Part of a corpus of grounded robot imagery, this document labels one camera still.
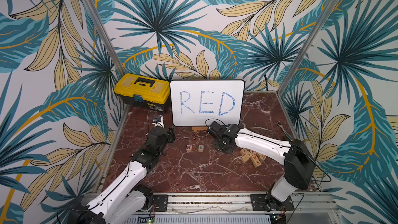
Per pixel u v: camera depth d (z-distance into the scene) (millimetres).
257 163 837
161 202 733
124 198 473
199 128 919
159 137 590
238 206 742
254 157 856
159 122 698
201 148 899
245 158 859
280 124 1005
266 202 705
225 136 603
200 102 882
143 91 968
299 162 438
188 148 885
